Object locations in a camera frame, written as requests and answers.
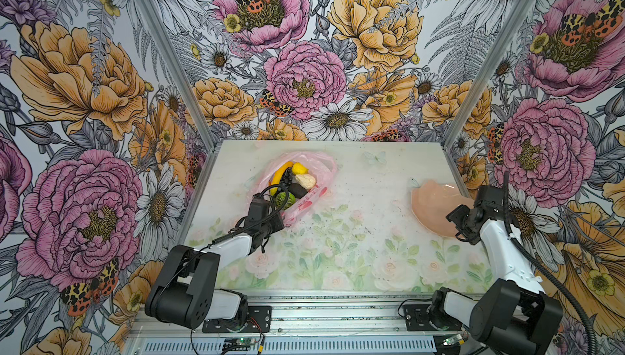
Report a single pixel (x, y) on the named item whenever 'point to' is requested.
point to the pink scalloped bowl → (433, 201)
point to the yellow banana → (275, 179)
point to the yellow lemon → (299, 168)
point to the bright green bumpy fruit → (280, 199)
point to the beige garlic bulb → (307, 181)
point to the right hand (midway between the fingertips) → (455, 226)
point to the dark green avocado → (297, 190)
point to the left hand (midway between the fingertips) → (279, 225)
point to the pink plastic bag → (322, 168)
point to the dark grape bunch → (286, 180)
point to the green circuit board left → (239, 341)
